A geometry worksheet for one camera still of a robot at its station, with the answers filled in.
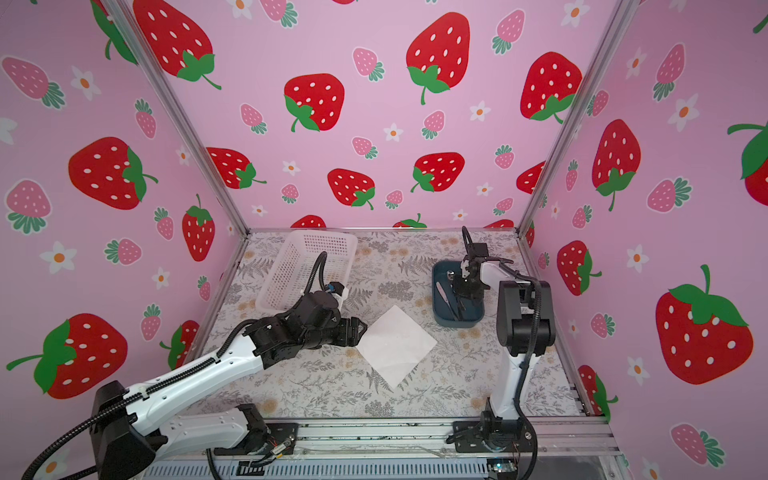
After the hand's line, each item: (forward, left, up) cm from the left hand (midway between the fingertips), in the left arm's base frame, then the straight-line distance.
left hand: (360, 326), depth 75 cm
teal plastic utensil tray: (+15, -28, -17) cm, 36 cm away
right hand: (+21, -31, -16) cm, 41 cm away
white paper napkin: (+2, -9, -18) cm, 20 cm away
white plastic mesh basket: (+27, +28, -14) cm, 42 cm away
